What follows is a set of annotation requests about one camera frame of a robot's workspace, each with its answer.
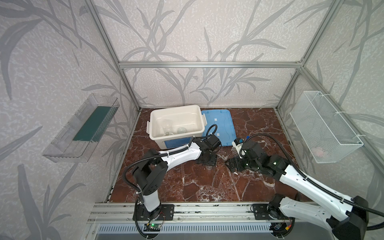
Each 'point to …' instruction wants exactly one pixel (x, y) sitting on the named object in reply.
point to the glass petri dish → (181, 130)
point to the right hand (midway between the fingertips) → (231, 155)
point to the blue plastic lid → (225, 131)
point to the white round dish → (168, 133)
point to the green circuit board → (152, 227)
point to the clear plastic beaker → (167, 126)
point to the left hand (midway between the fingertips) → (212, 159)
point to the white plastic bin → (174, 127)
